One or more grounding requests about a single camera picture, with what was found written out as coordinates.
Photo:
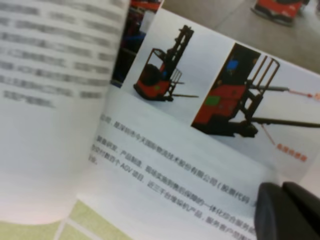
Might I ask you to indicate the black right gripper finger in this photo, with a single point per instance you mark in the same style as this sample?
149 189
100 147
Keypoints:
287 212

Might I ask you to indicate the white robotics magazine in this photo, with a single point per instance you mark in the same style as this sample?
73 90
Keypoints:
167 128

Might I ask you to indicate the green checkered tablecloth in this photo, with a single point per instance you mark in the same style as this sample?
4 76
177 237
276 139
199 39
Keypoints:
82 223

